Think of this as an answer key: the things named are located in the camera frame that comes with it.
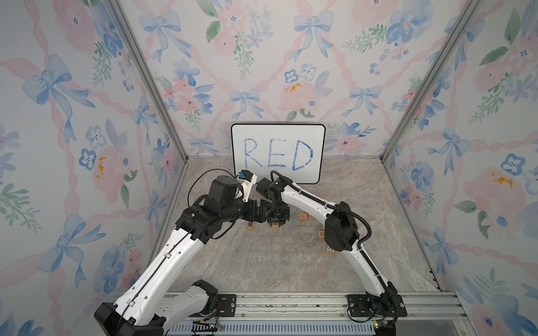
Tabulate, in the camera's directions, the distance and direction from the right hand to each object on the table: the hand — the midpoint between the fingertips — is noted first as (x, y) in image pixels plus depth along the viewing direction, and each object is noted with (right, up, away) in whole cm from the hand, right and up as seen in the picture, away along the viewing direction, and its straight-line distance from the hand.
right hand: (273, 223), depth 91 cm
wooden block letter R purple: (-10, -1, -1) cm, 10 cm away
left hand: (-3, +11, -22) cm, 25 cm away
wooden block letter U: (+10, +7, -25) cm, 28 cm away
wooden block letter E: (+1, -1, -1) cm, 2 cm away
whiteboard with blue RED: (+11, +32, +4) cm, 34 cm away
